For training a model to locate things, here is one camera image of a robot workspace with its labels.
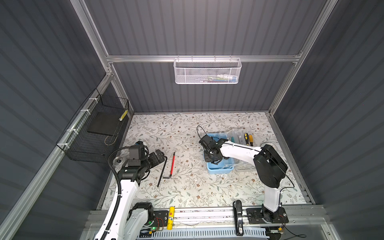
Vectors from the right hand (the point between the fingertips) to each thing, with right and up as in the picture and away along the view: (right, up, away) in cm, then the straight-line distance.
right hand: (210, 158), depth 93 cm
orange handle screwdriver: (+25, +12, -3) cm, 28 cm away
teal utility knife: (+14, +12, -2) cm, 19 cm away
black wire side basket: (-60, +17, -20) cm, 66 cm away
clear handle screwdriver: (+18, +14, -1) cm, 22 cm away
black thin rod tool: (-29, 0, +2) cm, 29 cm away
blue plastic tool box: (+8, -1, -11) cm, 13 cm away
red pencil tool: (-24, -4, -1) cm, 24 cm away
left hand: (-31, +4, -14) cm, 34 cm away
